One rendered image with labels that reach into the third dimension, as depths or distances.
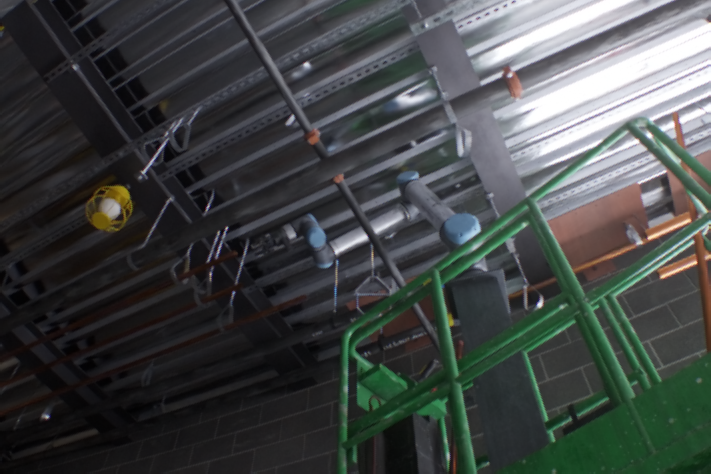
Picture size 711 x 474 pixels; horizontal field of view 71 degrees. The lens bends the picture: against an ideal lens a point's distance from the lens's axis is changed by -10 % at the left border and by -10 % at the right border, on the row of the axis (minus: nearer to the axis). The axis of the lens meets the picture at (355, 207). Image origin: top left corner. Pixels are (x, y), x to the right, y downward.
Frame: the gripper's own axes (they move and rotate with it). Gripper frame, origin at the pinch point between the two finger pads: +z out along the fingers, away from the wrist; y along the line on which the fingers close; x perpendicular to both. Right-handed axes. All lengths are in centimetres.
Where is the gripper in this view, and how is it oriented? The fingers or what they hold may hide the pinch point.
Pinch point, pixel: (254, 250)
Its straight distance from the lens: 280.0
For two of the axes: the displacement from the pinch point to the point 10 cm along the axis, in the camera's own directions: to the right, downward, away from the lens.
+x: 5.2, 6.8, -5.2
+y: -0.4, -5.9, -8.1
